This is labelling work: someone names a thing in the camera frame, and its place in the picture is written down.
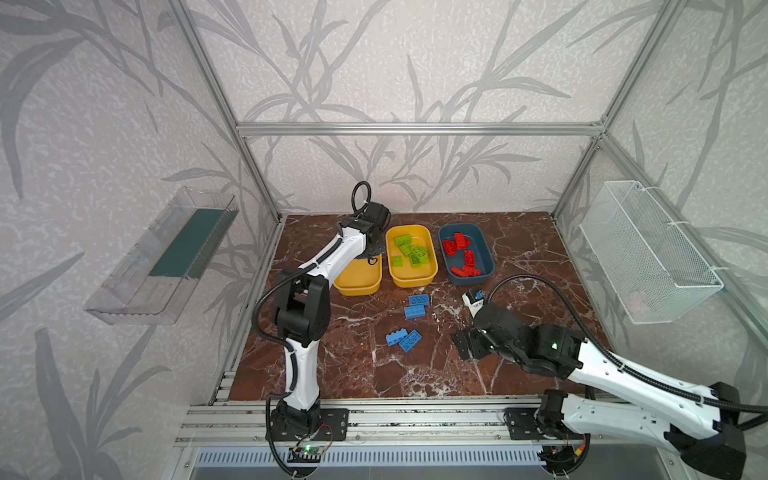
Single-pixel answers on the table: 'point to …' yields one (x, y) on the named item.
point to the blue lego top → (419, 299)
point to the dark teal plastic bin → (480, 245)
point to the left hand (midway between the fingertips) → (374, 240)
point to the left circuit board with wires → (310, 449)
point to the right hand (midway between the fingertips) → (464, 320)
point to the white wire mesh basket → (654, 269)
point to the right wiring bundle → (566, 458)
